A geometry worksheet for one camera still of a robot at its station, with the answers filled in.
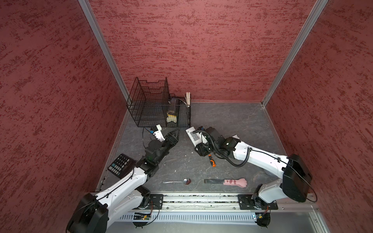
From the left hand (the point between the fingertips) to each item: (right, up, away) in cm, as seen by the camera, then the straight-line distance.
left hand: (179, 133), depth 78 cm
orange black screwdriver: (+19, -18, +10) cm, 28 cm away
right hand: (+11, -10, +3) cm, 15 cm away
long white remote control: (+10, -3, +3) cm, 11 cm away
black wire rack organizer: (-27, +19, +41) cm, 53 cm away
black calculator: (-35, -21, +7) cm, 41 cm away
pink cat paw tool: (+35, -28, +1) cm, 44 cm away
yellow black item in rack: (-8, +9, +29) cm, 31 cm away
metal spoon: (+4, -27, +2) cm, 28 cm away
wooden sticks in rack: (+5, +22, +17) cm, 28 cm away
